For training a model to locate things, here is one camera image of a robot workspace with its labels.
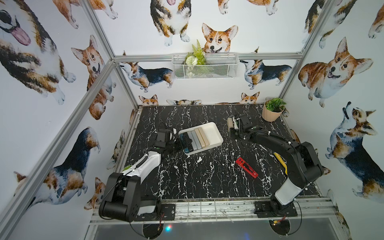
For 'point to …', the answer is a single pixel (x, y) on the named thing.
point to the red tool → (247, 167)
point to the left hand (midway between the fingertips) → (189, 141)
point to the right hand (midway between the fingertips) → (229, 131)
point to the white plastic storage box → (212, 133)
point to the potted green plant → (273, 109)
